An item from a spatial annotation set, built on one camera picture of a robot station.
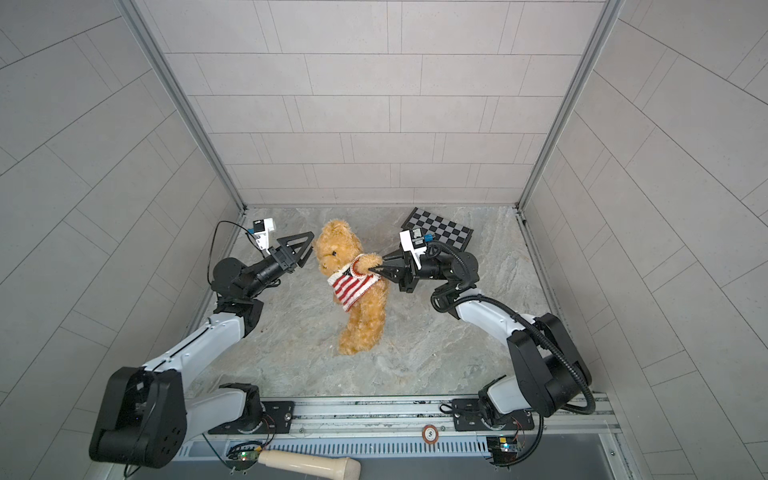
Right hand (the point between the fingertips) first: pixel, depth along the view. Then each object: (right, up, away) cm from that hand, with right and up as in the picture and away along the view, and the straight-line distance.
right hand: (375, 277), depth 63 cm
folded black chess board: (+21, +10, +45) cm, 51 cm away
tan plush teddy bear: (-2, -9, -3) cm, 10 cm away
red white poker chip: (+12, -38, +7) cm, 41 cm away
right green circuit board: (+29, -41, +5) cm, 50 cm away
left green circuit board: (-28, -40, +2) cm, 49 cm away
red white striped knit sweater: (-5, -2, -1) cm, 5 cm away
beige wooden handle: (-12, -40, 0) cm, 42 cm away
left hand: (-13, +6, +7) cm, 16 cm away
